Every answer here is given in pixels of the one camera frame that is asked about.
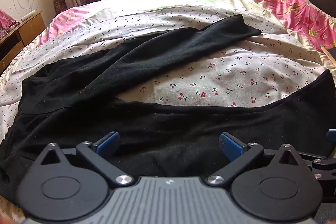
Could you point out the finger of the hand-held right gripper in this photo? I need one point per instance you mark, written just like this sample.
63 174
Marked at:
331 134
325 165

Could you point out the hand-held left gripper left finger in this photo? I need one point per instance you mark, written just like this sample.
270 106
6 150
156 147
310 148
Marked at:
107 143

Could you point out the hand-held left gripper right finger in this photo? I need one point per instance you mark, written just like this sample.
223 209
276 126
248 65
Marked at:
231 145

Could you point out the black pants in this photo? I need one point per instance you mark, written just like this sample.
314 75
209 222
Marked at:
157 124

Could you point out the cherry print bedsheet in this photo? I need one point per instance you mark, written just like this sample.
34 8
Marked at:
228 82

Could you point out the yellow wooden strip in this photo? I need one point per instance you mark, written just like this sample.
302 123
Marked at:
326 54

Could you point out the pink fruit print quilt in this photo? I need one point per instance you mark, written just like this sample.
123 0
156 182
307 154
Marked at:
288 3

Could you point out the wooden side cabinet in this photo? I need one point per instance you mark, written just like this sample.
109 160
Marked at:
29 29

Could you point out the red box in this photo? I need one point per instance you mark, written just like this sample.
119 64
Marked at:
59 5

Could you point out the white roll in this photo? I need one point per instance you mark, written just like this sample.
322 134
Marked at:
27 15

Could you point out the pink patterned cloth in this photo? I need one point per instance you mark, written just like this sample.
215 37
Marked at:
6 24

